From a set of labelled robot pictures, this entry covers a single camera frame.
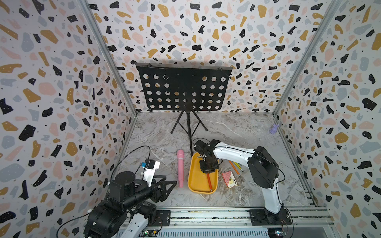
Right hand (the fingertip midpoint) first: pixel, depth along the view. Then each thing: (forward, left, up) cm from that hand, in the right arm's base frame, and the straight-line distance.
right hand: (204, 173), depth 88 cm
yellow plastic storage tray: (-4, +4, -1) cm, 6 cm away
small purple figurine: (+33, -50, +1) cm, 59 cm away
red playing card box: (-3, -15, 0) cm, 15 cm away
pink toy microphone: (+2, +14, +2) cm, 14 cm away
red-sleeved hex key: (-6, -3, +1) cm, 7 cm away
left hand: (-14, +13, +25) cm, 32 cm away
